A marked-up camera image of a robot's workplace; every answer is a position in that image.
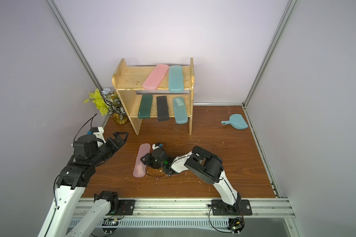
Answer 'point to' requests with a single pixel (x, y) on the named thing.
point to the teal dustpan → (236, 121)
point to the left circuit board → (110, 225)
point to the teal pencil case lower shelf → (180, 109)
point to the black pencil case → (162, 108)
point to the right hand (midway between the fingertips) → (141, 158)
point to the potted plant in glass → (108, 103)
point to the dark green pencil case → (145, 106)
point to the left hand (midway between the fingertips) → (126, 136)
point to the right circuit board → (236, 224)
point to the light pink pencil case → (140, 167)
